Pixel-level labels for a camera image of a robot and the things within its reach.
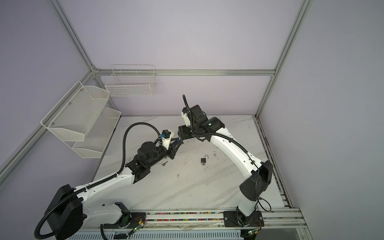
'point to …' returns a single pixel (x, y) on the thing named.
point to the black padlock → (203, 160)
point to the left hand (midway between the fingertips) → (179, 140)
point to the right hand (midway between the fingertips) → (181, 131)
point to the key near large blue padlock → (163, 164)
